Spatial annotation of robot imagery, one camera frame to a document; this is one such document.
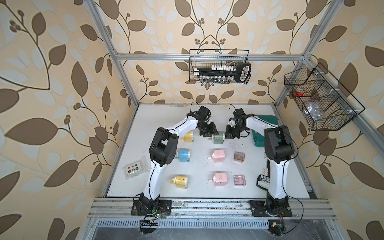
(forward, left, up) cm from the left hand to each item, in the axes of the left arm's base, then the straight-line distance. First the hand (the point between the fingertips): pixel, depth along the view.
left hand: (214, 132), depth 93 cm
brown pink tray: (-12, -15, -8) cm, 21 cm away
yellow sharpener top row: (-1, +17, -4) cm, 17 cm away
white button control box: (-22, +47, -7) cm, 52 cm away
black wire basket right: (-1, -51, +25) cm, 57 cm away
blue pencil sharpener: (-15, +19, -2) cm, 25 cm away
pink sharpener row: (-15, -2, -3) cm, 15 cm away
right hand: (+1, -7, -7) cm, 10 cm away
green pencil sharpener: (-3, -2, -3) cm, 5 cm away
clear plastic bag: (-5, -45, +26) cm, 52 cm away
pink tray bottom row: (-26, -13, -10) cm, 31 cm away
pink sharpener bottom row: (-28, -1, -2) cm, 28 cm away
